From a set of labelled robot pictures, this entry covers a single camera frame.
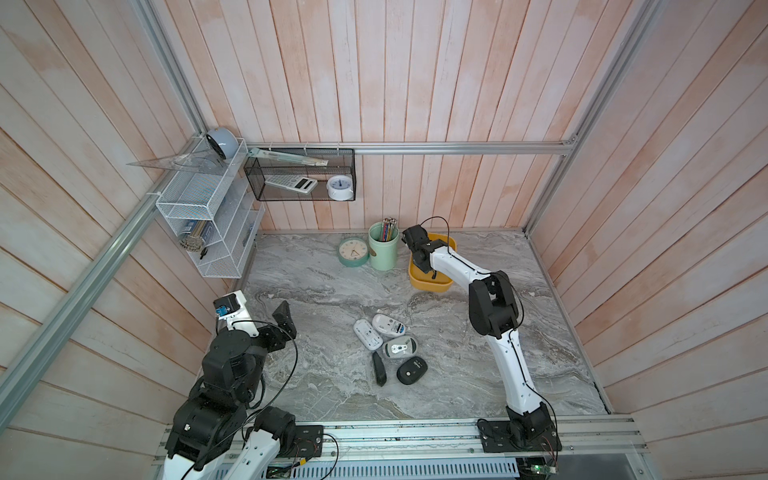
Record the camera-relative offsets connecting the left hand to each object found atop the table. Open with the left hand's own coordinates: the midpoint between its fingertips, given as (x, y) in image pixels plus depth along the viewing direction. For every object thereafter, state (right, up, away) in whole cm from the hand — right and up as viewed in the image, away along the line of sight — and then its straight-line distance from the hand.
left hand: (271, 312), depth 65 cm
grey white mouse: (+30, -14, +21) cm, 40 cm away
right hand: (+44, +15, +42) cm, 63 cm away
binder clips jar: (-24, +16, +12) cm, 32 cm away
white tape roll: (+12, +35, +30) cm, 47 cm away
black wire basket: (-3, +42, +39) cm, 58 cm away
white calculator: (-5, +38, +33) cm, 50 cm away
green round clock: (+14, +14, +46) cm, 50 cm away
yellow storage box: (+41, +5, +27) cm, 49 cm away
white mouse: (+21, -12, +25) cm, 35 cm away
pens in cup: (+27, +23, +33) cm, 49 cm away
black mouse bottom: (+33, -20, +18) cm, 43 cm away
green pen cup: (+27, +12, +42) cm, 51 cm away
